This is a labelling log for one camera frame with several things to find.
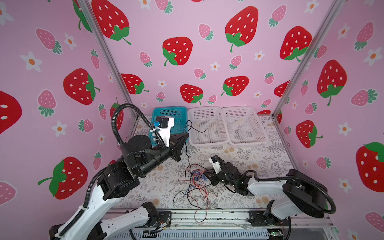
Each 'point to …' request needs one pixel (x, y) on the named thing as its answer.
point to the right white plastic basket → (243, 126)
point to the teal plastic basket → (180, 124)
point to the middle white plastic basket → (207, 126)
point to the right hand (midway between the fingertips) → (203, 173)
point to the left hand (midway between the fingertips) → (188, 134)
